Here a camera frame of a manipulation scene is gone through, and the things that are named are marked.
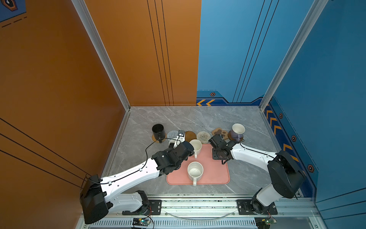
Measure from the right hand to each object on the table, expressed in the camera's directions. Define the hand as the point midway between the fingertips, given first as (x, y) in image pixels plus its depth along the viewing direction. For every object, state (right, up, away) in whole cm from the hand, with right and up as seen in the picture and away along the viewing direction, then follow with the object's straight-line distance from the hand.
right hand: (215, 155), depth 90 cm
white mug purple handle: (+15, +14, +4) cm, 21 cm away
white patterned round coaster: (-6, +11, +11) cm, 17 cm away
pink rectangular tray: (-1, -10, -3) cm, 10 cm away
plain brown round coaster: (-16, +11, +13) cm, 23 cm away
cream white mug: (-11, +6, +4) cm, 13 cm away
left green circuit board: (-41, -29, -19) cm, 54 cm away
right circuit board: (+20, -28, -20) cm, 40 cm away
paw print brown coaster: (+6, +14, +15) cm, 21 cm away
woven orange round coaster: (-38, +8, +6) cm, 40 cm away
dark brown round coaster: (+12, +10, +10) cm, 19 cm away
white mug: (-13, -8, -5) cm, 16 cm away
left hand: (-20, +9, -12) cm, 25 cm away
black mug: (-37, +15, +4) cm, 40 cm away
